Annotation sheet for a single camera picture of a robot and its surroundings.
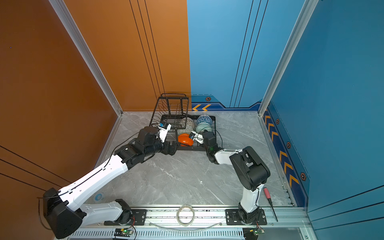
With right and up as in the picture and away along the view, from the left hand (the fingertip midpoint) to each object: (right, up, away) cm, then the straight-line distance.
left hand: (173, 139), depth 76 cm
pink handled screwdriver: (+50, -30, +2) cm, 58 cm away
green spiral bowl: (+16, +6, +30) cm, 34 cm away
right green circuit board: (+38, -44, -6) cm, 59 cm away
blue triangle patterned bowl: (+18, +12, +33) cm, 39 cm away
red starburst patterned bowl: (+8, 0, +7) cm, 11 cm away
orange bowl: (+4, -1, +18) cm, 18 cm away
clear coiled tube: (+5, -40, -5) cm, 41 cm away
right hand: (+17, +4, +20) cm, 27 cm away
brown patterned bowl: (+6, +10, +7) cm, 13 cm away
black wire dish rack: (-8, +19, +30) cm, 36 cm away
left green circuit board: (-23, -44, -5) cm, 50 cm away
